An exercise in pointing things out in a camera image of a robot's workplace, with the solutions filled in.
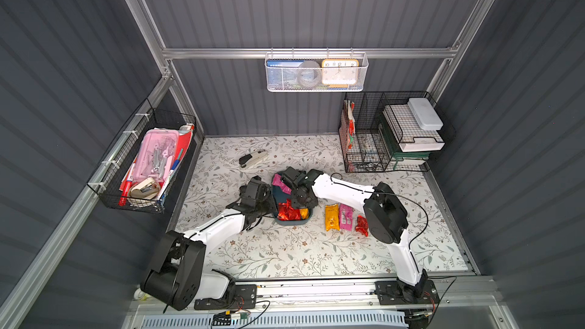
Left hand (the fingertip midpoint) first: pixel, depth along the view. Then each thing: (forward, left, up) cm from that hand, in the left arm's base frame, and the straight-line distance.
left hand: (276, 202), depth 89 cm
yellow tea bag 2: (-4, -11, -1) cm, 12 cm away
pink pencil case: (+4, +37, +25) cm, 45 cm away
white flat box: (+33, -64, +17) cm, 74 cm away
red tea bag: (-3, -4, -2) cm, 6 cm away
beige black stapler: (+26, +12, -4) cm, 29 cm away
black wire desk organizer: (+39, -50, -6) cm, 63 cm away
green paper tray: (+21, -55, +4) cm, 59 cm away
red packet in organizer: (+44, -37, +1) cm, 58 cm away
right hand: (+2, -11, -3) cm, 11 cm away
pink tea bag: (-6, -27, -2) cm, 28 cm away
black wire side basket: (-8, +43, +27) cm, 52 cm away
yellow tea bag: (-6, -22, -2) cm, 23 cm away
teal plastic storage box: (+5, -1, -5) cm, 7 cm away
